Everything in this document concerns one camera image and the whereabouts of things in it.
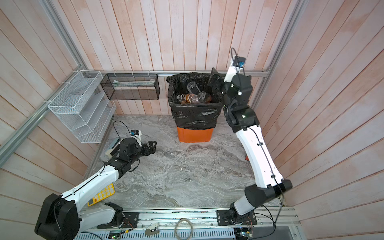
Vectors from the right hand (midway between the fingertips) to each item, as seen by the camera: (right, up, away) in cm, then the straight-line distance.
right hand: (220, 70), depth 60 cm
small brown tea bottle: (-13, -7, +21) cm, 25 cm away
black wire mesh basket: (-54, +6, +44) cm, 70 cm away
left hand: (-35, -34, +25) cm, 55 cm away
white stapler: (-64, -39, +35) cm, 83 cm away
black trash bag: (-11, -17, +20) cm, 29 cm away
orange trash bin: (-14, -28, +34) cm, 47 cm away
